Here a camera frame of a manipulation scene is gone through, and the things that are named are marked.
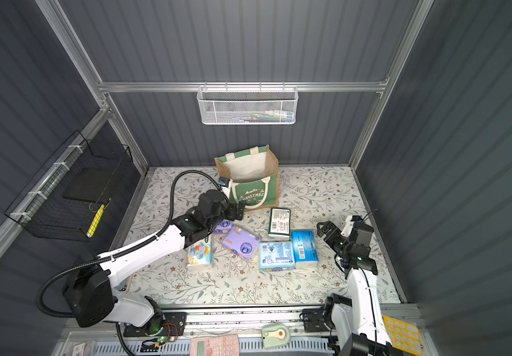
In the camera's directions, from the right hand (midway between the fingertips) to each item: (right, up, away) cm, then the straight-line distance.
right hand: (330, 231), depth 82 cm
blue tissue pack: (-9, -7, +2) cm, 12 cm away
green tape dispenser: (-22, -28, -17) cm, 39 cm away
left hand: (-35, +12, -3) cm, 37 cm away
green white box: (-18, +1, +9) cm, 20 cm away
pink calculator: (-41, -33, -14) cm, 54 cm away
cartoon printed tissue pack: (-50, -9, +2) cm, 51 cm away
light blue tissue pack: (-20, -9, +1) cm, 22 cm away
